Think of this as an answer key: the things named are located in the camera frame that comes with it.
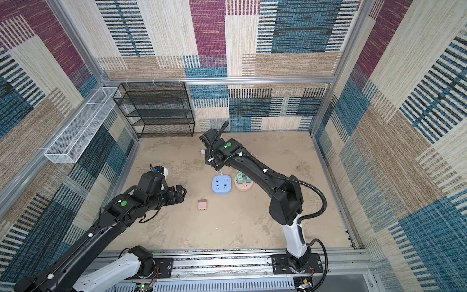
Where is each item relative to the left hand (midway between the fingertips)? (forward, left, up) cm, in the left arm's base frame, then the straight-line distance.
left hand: (178, 189), depth 76 cm
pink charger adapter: (+1, -7, -17) cm, 19 cm away
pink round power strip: (+10, -28, -16) cm, 34 cm away
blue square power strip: (+11, -16, -15) cm, 25 cm away
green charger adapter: (+11, -26, -11) cm, 30 cm away
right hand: (+14, -14, +1) cm, 20 cm away
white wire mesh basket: (+13, +40, +15) cm, 45 cm away
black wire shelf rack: (+54, +22, -1) cm, 59 cm away
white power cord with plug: (+19, -14, -16) cm, 28 cm away
